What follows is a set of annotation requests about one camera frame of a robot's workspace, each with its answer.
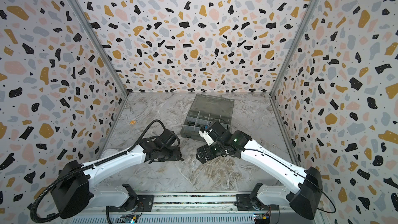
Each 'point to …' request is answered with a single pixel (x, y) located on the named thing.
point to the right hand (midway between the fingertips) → (200, 151)
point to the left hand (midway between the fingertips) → (179, 154)
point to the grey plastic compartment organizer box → (204, 110)
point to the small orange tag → (132, 122)
